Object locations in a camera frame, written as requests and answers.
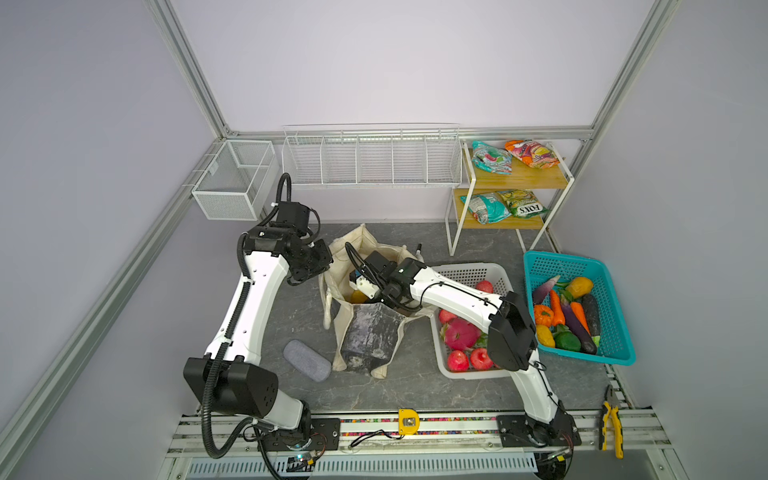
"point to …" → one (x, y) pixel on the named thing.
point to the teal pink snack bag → (491, 159)
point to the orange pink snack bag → (532, 153)
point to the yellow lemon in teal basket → (580, 286)
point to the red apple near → (457, 361)
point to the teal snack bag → (488, 208)
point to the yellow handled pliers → (611, 412)
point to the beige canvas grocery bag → (365, 338)
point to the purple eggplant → (572, 319)
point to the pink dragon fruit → (460, 334)
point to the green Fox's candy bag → (523, 203)
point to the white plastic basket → (494, 277)
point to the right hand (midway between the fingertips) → (371, 313)
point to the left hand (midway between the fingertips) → (331, 268)
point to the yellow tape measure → (408, 421)
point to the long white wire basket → (372, 155)
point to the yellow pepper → (544, 336)
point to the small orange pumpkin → (543, 315)
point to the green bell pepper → (565, 339)
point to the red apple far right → (485, 285)
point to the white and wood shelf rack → (550, 185)
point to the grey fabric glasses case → (307, 360)
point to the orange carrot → (580, 313)
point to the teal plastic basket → (548, 276)
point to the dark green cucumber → (591, 306)
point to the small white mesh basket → (238, 183)
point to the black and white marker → (419, 248)
